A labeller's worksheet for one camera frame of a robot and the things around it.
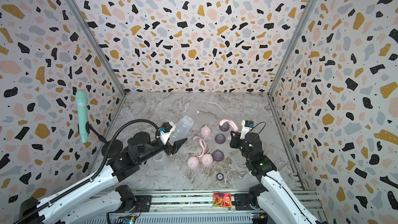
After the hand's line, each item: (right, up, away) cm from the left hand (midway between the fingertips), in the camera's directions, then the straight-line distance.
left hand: (183, 132), depth 70 cm
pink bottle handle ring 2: (+22, +4, +3) cm, 22 cm away
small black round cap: (+17, -26, +13) cm, 34 cm away
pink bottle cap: (+9, -4, +26) cm, 28 cm away
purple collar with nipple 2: (+18, -8, +25) cm, 32 cm away
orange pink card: (+18, -33, +5) cm, 38 cm away
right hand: (+24, -1, +9) cm, 26 cm away
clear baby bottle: (-12, -15, +6) cm, 20 cm away
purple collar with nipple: (+22, -2, +31) cm, 38 cm away
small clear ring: (+29, -24, +11) cm, 39 cm away
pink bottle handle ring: (+8, -11, +22) cm, 25 cm away
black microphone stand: (-43, -13, +21) cm, 49 cm away
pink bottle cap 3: (+10, -17, +14) cm, 24 cm away
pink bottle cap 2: (+3, -18, +13) cm, 23 cm away
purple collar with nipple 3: (+16, -16, +18) cm, 29 cm away
